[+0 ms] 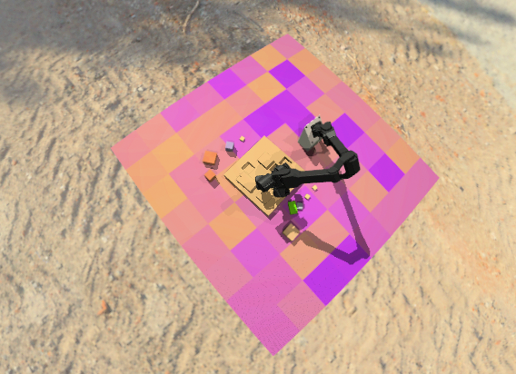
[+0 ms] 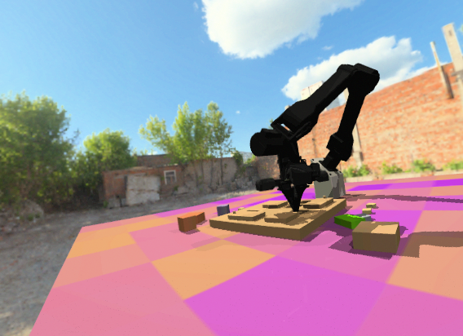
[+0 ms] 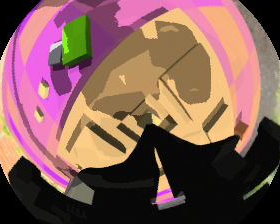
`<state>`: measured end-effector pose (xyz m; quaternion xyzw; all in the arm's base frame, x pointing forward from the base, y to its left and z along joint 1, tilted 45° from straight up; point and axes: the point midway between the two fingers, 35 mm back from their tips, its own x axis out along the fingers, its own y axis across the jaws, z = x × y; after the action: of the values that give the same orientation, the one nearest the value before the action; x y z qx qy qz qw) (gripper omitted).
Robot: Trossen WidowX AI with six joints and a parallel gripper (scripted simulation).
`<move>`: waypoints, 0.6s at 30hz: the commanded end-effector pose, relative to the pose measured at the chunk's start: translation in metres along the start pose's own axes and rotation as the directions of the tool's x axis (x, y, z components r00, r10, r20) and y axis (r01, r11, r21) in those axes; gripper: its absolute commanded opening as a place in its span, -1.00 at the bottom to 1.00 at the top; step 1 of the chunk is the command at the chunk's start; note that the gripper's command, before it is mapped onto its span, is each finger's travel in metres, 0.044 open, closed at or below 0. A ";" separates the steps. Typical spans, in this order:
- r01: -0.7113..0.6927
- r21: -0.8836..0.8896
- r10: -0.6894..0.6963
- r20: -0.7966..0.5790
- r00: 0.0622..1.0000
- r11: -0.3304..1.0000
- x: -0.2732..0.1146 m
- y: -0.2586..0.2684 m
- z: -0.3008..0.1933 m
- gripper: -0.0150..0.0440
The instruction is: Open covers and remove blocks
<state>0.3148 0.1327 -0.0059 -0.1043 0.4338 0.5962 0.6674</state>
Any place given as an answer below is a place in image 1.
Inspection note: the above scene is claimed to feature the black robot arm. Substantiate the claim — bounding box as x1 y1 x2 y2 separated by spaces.
256 121 360 197

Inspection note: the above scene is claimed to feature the brown rectangular block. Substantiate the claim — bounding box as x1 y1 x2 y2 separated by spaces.
283 224 299 241

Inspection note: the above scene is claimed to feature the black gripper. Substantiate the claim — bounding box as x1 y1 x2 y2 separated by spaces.
255 175 263 190

